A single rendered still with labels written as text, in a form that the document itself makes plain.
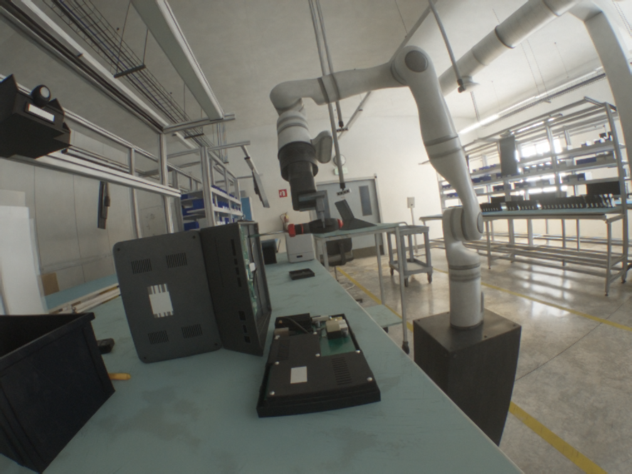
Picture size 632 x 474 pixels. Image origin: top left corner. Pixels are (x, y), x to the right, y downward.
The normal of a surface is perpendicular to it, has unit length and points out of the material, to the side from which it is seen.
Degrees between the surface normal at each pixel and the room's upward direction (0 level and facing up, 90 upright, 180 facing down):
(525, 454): 0
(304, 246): 90
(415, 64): 107
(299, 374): 0
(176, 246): 90
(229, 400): 0
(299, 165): 75
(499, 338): 90
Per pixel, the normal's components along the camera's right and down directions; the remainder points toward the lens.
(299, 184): 0.02, -0.39
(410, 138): 0.11, 0.05
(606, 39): -0.98, 0.15
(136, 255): 0.42, 0.00
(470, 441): -0.14, -0.99
